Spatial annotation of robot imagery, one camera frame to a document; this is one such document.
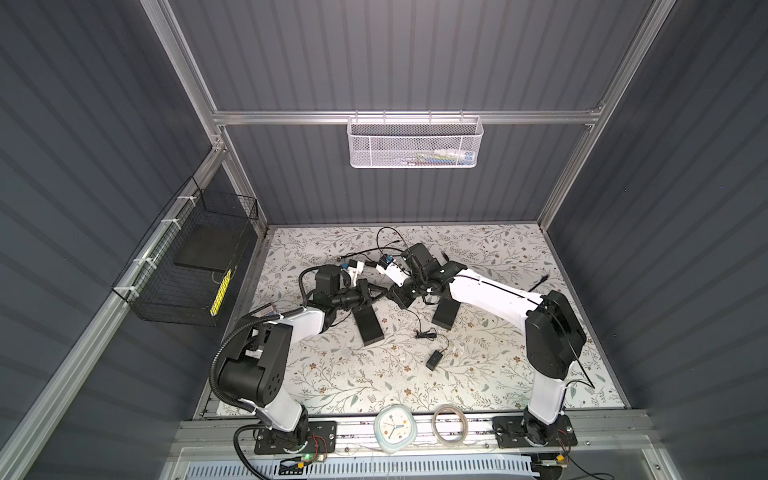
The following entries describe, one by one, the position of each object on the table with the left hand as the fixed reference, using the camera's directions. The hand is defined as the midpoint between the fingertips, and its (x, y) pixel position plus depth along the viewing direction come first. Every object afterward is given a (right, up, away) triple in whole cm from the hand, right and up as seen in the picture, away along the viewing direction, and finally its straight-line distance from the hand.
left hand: (389, 291), depth 86 cm
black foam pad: (-46, +13, -11) cm, 49 cm away
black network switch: (-7, -11, +5) cm, 14 cm away
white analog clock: (+2, -32, -14) cm, 35 cm away
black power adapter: (+13, -18, -4) cm, 23 cm away
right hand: (+1, -1, +1) cm, 2 cm away
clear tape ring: (+18, -30, -9) cm, 36 cm away
